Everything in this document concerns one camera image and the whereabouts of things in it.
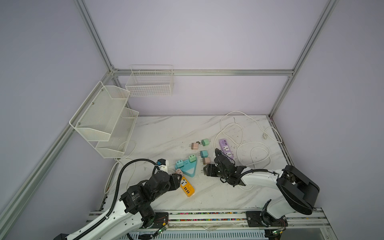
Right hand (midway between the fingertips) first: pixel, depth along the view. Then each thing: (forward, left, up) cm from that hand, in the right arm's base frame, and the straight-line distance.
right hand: (205, 169), depth 87 cm
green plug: (+21, 0, -1) cm, 21 cm away
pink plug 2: (+7, -1, -2) cm, 7 cm away
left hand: (-10, +14, +11) cm, 20 cm away
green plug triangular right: (+6, +8, +4) cm, 11 cm away
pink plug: (+18, +7, -2) cm, 20 cm away
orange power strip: (-10, +11, -1) cm, 15 cm away
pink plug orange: (-3, +15, +3) cm, 16 cm away
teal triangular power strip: (+1, +10, 0) cm, 10 cm away
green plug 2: (+11, +1, -1) cm, 12 cm away
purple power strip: (+16, -13, -1) cm, 21 cm away
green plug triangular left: (+2, +15, +4) cm, 16 cm away
